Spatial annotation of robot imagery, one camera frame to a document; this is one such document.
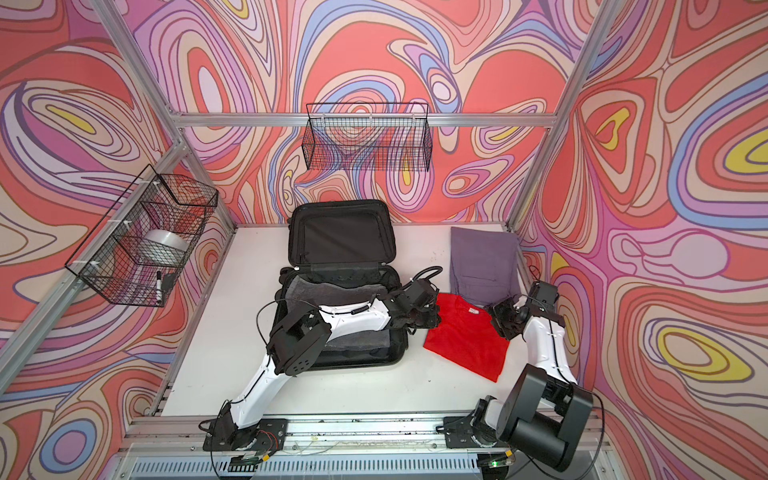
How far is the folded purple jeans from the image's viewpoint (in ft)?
3.27

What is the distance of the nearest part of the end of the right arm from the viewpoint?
24.1 inches

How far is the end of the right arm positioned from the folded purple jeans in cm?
19
